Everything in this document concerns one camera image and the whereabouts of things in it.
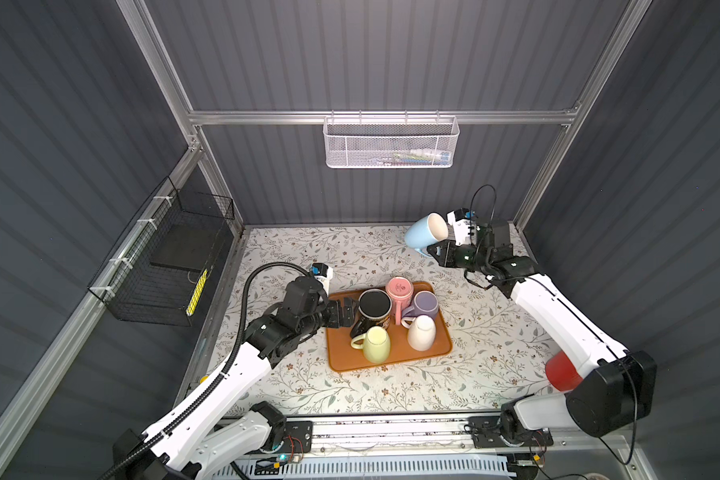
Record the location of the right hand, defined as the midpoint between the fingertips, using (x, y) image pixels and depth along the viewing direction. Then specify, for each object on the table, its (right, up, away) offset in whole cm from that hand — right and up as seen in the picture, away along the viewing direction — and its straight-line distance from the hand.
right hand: (433, 249), depth 79 cm
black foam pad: (-64, +1, -3) cm, 64 cm away
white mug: (-2, -23, +4) cm, 24 cm away
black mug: (-16, -17, +6) cm, 24 cm away
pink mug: (-8, -13, +10) cm, 18 cm away
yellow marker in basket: (-58, -10, -9) cm, 59 cm away
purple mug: (0, -16, +11) cm, 19 cm away
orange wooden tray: (-7, -23, +12) cm, 27 cm away
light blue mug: (-3, +5, -3) cm, 7 cm away
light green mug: (-15, -25, 0) cm, 30 cm away
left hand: (-23, -13, -4) cm, 27 cm away
